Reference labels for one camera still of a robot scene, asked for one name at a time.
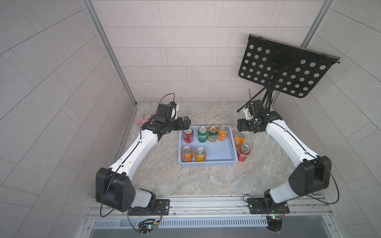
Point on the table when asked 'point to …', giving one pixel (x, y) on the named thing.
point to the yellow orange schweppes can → (200, 154)
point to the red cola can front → (243, 152)
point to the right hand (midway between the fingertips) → (242, 125)
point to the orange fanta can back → (222, 132)
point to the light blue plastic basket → (206, 145)
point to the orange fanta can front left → (187, 154)
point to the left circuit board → (146, 226)
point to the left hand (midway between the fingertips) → (186, 120)
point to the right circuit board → (274, 223)
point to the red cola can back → (188, 135)
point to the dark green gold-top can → (212, 135)
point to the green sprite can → (203, 134)
